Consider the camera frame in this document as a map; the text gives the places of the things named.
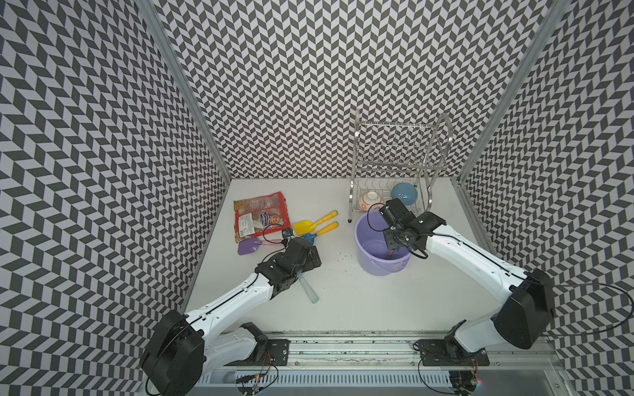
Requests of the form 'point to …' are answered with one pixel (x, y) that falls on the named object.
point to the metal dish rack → (395, 160)
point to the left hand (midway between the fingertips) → (305, 257)
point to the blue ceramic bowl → (405, 192)
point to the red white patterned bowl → (371, 200)
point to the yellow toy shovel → (304, 227)
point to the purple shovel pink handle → (251, 245)
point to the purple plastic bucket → (374, 256)
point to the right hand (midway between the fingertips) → (398, 239)
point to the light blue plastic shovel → (312, 294)
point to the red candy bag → (260, 215)
